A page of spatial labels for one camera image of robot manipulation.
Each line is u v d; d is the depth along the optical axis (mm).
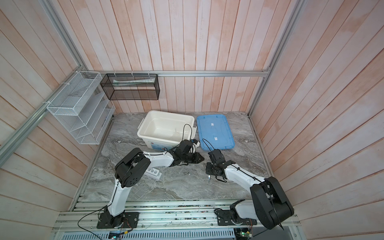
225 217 732
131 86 1017
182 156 785
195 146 861
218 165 676
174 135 1075
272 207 419
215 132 1103
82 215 799
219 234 701
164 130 1101
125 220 728
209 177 880
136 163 590
